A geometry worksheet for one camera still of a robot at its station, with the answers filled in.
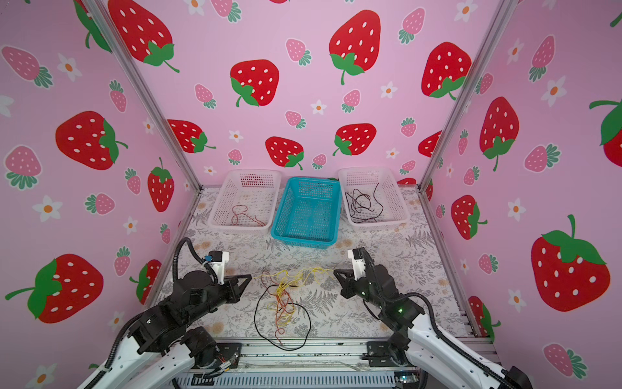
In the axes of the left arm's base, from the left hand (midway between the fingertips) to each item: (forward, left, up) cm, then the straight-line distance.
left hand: (252, 277), depth 70 cm
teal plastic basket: (+40, -14, -20) cm, 47 cm away
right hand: (+4, -24, -5) cm, 25 cm away
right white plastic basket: (+48, -44, -17) cm, 67 cm away
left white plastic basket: (+48, +17, -18) cm, 54 cm away
